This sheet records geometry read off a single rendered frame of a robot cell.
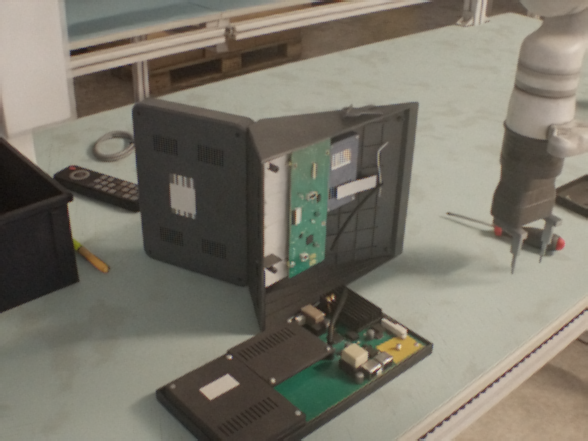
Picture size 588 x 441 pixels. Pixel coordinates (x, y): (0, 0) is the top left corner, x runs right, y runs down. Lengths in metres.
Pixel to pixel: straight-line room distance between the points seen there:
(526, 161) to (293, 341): 0.33
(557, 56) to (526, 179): 0.15
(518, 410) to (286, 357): 1.57
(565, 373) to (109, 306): 1.79
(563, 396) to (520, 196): 1.52
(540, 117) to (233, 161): 0.34
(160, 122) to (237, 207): 0.13
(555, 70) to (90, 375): 0.58
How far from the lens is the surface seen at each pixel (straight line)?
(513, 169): 0.87
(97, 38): 2.16
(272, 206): 0.76
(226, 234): 0.85
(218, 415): 0.68
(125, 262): 0.94
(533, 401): 2.30
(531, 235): 1.00
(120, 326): 0.83
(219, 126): 0.79
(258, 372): 0.72
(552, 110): 0.84
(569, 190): 1.19
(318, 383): 0.73
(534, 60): 0.82
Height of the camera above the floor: 1.51
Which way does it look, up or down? 31 degrees down
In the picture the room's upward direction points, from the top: 2 degrees clockwise
